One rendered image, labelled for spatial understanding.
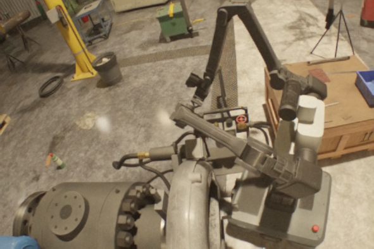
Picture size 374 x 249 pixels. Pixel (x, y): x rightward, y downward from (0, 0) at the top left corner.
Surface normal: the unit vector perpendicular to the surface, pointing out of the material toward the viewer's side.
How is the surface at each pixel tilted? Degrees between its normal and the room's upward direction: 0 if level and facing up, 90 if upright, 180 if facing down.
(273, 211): 0
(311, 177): 30
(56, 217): 0
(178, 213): 2
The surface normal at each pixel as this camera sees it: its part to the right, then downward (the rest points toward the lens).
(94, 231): -0.22, -0.55
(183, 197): -0.20, -0.80
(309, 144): -0.47, 0.30
